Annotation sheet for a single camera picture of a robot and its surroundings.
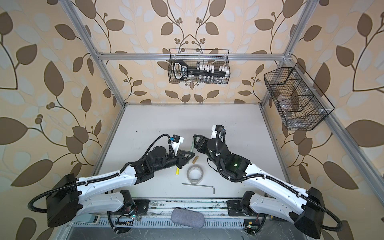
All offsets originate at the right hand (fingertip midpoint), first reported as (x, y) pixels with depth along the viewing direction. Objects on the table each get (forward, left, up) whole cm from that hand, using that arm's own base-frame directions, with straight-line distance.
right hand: (196, 139), depth 71 cm
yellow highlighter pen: (-6, +12, -25) cm, 28 cm away
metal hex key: (-14, -1, -25) cm, 29 cm away
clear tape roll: (-8, +2, -24) cm, 25 cm away
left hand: (-5, +1, -4) cm, 7 cm away
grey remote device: (-28, +50, -19) cm, 60 cm away
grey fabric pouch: (-29, +6, -22) cm, 37 cm away
